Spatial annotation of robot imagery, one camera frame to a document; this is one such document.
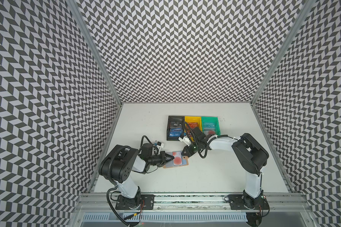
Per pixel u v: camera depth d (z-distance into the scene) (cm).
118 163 47
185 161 87
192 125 102
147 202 73
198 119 99
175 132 98
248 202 64
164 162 81
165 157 83
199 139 76
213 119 98
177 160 87
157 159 81
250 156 50
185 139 87
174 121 105
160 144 87
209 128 100
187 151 81
